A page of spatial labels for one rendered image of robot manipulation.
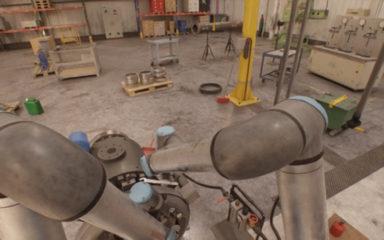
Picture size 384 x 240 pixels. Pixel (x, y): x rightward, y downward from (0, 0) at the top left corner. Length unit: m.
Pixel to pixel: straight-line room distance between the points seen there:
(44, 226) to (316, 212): 0.59
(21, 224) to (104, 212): 0.16
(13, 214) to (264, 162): 0.46
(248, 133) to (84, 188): 0.29
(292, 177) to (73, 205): 0.43
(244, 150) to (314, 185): 0.21
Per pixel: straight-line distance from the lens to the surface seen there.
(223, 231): 2.19
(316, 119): 0.47
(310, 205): 0.55
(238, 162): 0.38
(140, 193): 0.85
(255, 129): 0.38
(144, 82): 5.31
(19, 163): 0.35
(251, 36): 4.25
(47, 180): 0.34
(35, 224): 0.52
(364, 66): 6.29
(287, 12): 12.55
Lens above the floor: 1.90
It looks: 30 degrees down
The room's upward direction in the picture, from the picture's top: 1 degrees counter-clockwise
